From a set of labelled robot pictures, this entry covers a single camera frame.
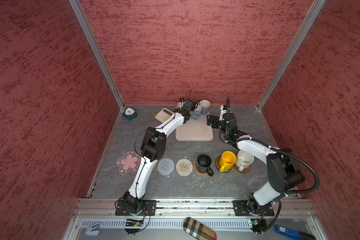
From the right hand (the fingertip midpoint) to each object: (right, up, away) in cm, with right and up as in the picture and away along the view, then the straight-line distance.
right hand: (211, 118), depth 91 cm
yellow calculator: (-34, +3, +22) cm, 40 cm away
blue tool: (+32, -52, -26) cm, 66 cm away
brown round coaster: (+18, -31, -6) cm, 36 cm away
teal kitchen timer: (-59, +4, +19) cm, 62 cm away
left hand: (-16, +2, +12) cm, 20 cm away
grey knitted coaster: (-29, -29, -4) cm, 41 cm away
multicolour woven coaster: (-17, -29, -4) cm, 34 cm away
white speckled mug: (+20, -25, -1) cm, 32 cm away
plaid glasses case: (-11, -51, -25) cm, 58 cm away
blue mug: (-8, +5, +14) cm, 17 cm away
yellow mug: (+8, -26, -4) cm, 27 cm away
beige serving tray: (-9, -8, +15) cm, 20 cm away
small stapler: (-59, -51, -24) cm, 82 cm away
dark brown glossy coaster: (+3, -28, -3) cm, 28 cm away
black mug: (-6, -26, -4) cm, 27 cm away
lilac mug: (-1, +11, +23) cm, 26 cm away
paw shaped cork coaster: (-6, -33, -6) cm, 34 cm away
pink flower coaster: (-51, -27, -1) cm, 58 cm away
